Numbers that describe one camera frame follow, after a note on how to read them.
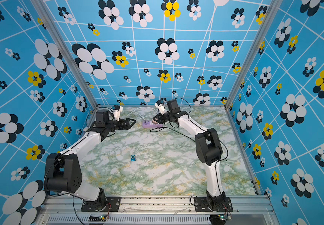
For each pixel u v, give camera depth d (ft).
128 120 2.58
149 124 3.45
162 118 2.76
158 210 2.38
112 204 2.41
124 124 2.57
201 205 2.38
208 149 1.78
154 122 3.01
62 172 1.46
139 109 3.90
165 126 3.45
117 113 2.60
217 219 2.29
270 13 2.29
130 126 2.61
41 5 2.24
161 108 2.79
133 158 2.97
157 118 2.92
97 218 2.34
